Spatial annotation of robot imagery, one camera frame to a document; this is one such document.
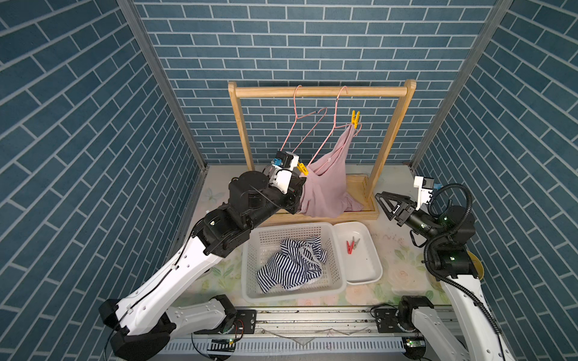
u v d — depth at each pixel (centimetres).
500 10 71
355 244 91
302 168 55
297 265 79
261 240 87
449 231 49
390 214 59
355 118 69
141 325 36
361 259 90
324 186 68
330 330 73
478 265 73
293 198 50
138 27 73
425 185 57
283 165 46
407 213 56
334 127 59
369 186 97
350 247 90
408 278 84
